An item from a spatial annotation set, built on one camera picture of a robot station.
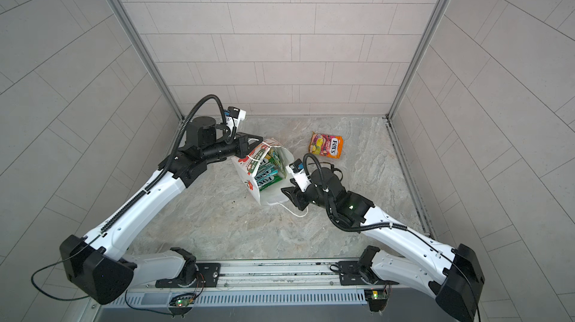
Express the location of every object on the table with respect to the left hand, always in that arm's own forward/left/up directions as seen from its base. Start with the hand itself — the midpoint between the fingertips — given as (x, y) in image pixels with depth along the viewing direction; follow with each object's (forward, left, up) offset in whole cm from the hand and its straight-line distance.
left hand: (266, 138), depth 68 cm
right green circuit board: (-39, -35, -31) cm, 61 cm away
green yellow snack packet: (+5, 0, -18) cm, 19 cm away
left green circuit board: (-39, +23, -27) cm, 53 cm away
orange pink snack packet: (+18, -23, -29) cm, 41 cm away
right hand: (-11, -6, -12) cm, 18 cm away
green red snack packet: (0, +2, -23) cm, 23 cm away
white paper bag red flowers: (-4, +8, -12) cm, 15 cm away
